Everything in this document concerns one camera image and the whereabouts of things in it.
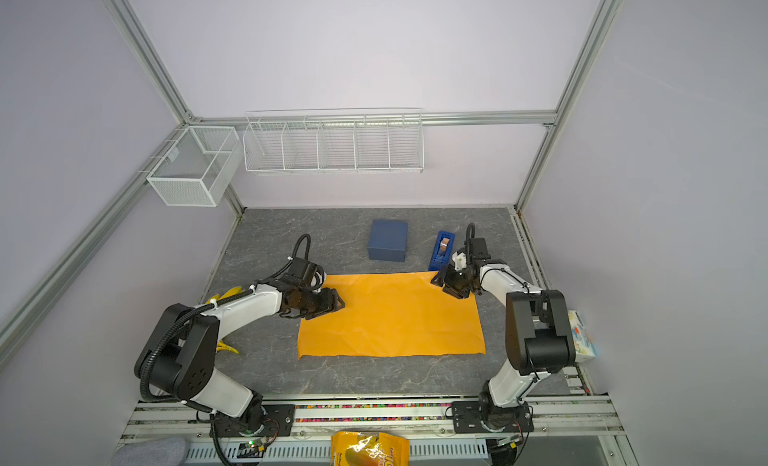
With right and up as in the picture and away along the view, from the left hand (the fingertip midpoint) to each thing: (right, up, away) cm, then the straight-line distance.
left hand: (336, 310), depth 89 cm
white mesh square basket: (-48, +44, +7) cm, 65 cm away
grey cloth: (-34, -27, -21) cm, 49 cm away
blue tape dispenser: (+34, +18, +12) cm, 40 cm away
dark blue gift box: (+15, +21, +19) cm, 32 cm away
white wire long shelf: (-3, +54, +9) cm, 55 cm away
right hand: (+32, +7, +4) cm, 33 cm away
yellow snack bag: (+8, -25, -24) cm, 35 cm away
